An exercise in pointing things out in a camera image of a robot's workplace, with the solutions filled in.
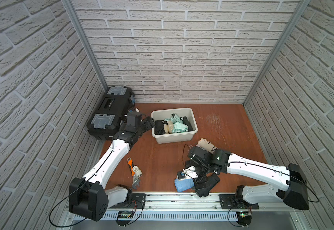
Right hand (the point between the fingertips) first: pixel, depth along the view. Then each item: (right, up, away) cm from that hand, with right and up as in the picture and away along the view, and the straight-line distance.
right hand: (191, 174), depth 73 cm
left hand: (-22, +29, +8) cm, 37 cm away
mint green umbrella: (-6, +25, +16) cm, 30 cm away
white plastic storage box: (-17, +32, +27) cm, 45 cm away
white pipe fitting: (-30, -2, +8) cm, 31 cm away
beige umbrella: (-12, +22, +27) cm, 37 cm away
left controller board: (-35, -21, -1) cm, 41 cm away
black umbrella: (-19, +23, +24) cm, 38 cm away
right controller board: (+26, -21, -3) cm, 34 cm away
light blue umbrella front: (-3, -7, +3) cm, 8 cm away
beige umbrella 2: (+13, +12, +19) cm, 26 cm away
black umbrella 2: (0, +27, +28) cm, 39 cm away
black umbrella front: (+6, -1, -8) cm, 10 cm away
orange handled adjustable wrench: (-31, -6, +7) cm, 32 cm away
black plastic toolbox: (-51, +26, +12) cm, 59 cm away
